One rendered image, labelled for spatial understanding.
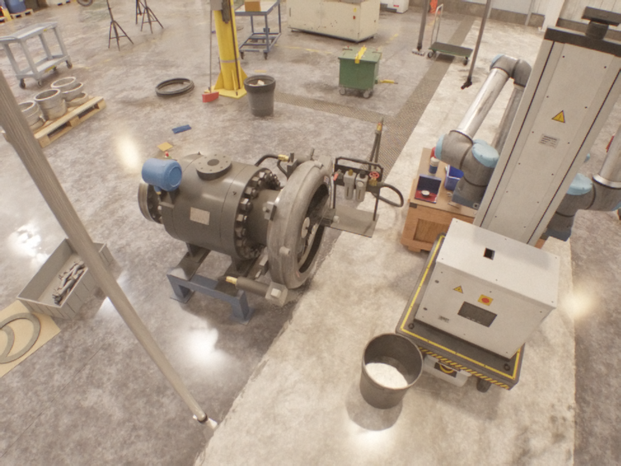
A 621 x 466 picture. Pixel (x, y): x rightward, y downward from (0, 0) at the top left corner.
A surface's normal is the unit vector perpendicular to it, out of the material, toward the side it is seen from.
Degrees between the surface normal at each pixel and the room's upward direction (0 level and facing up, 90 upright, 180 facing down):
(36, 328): 1
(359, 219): 0
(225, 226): 66
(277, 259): 75
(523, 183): 90
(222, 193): 31
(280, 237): 58
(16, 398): 0
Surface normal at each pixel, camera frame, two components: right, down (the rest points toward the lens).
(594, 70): -0.50, 0.61
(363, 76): -0.29, 0.67
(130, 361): 0.00, -0.71
